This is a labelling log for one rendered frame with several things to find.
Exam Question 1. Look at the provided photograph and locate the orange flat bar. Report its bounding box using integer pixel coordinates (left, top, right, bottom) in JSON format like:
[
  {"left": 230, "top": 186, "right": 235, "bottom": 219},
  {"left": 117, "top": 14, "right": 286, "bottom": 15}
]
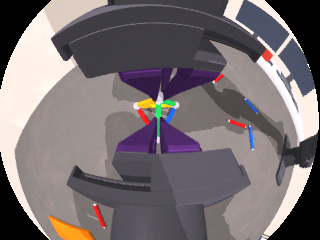
[{"left": 49, "top": 216, "right": 94, "bottom": 240}]

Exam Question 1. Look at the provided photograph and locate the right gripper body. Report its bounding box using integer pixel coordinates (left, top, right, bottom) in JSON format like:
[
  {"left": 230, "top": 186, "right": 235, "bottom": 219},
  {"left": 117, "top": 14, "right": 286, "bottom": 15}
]
[{"left": 50, "top": 0, "right": 267, "bottom": 78}]

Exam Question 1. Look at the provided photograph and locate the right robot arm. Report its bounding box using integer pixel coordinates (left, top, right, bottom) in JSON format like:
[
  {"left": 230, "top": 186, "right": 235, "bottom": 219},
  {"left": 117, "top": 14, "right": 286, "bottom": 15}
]
[{"left": 276, "top": 132, "right": 318, "bottom": 186}]

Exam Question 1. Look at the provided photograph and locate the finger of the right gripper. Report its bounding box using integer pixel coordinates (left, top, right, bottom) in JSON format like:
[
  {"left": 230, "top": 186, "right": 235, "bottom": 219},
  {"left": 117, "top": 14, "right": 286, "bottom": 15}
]
[
  {"left": 161, "top": 68, "right": 221, "bottom": 101},
  {"left": 118, "top": 68, "right": 162, "bottom": 102}
]

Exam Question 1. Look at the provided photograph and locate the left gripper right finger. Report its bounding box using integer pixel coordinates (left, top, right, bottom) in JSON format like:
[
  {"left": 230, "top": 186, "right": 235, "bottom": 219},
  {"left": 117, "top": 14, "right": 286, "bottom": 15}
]
[{"left": 160, "top": 117, "right": 202, "bottom": 153}]

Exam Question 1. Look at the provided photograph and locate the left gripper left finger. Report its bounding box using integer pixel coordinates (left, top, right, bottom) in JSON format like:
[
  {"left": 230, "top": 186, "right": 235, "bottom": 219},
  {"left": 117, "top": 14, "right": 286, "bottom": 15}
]
[{"left": 115, "top": 117, "right": 157, "bottom": 153}]

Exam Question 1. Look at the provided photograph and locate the green magnetic rod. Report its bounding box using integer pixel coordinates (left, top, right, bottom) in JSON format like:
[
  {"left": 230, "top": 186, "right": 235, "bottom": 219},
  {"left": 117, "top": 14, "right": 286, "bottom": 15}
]
[
  {"left": 155, "top": 101, "right": 161, "bottom": 138},
  {"left": 161, "top": 100, "right": 176, "bottom": 106}
]

